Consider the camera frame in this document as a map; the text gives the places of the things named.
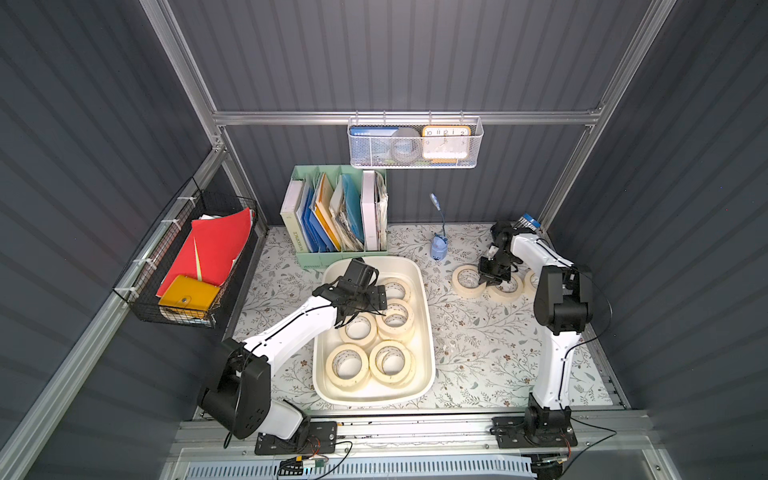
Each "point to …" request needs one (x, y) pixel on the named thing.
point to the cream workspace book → (290, 220)
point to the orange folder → (325, 206)
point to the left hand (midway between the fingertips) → (371, 296)
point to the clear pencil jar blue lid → (526, 220)
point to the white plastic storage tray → (421, 339)
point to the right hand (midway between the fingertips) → (490, 280)
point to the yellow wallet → (189, 296)
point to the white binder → (370, 210)
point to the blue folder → (316, 240)
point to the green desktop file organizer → (346, 182)
